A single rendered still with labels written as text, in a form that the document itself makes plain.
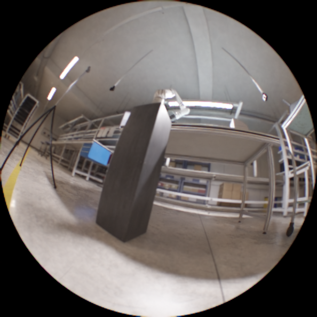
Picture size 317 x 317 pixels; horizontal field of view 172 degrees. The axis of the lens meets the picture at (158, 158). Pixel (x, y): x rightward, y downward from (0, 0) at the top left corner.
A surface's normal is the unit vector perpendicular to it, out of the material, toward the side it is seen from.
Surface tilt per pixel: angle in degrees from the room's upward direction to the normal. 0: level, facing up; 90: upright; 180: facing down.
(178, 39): 180
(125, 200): 90
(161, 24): 180
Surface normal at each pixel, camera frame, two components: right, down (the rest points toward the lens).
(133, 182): -0.35, -0.36
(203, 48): -0.22, 0.93
